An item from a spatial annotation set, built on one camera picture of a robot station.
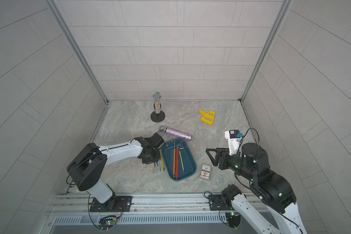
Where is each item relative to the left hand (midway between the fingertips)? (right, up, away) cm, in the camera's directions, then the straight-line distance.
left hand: (160, 159), depth 88 cm
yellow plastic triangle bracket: (+33, +25, +17) cm, 44 cm away
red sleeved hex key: (+11, 0, -4) cm, 11 cm away
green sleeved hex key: (+14, -3, -6) cm, 15 cm away
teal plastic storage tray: (+12, +1, -3) cm, 12 cm away
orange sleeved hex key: (+9, 0, -4) cm, 10 cm away
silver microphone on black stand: (-4, +26, +17) cm, 31 cm away
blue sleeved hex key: (0, -2, -6) cm, 6 cm away
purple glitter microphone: (+12, +14, +6) cm, 20 cm away
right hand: (+25, +13, -30) cm, 41 cm away
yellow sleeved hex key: (+3, +3, -11) cm, 12 cm away
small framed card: (+26, -5, -8) cm, 28 cm away
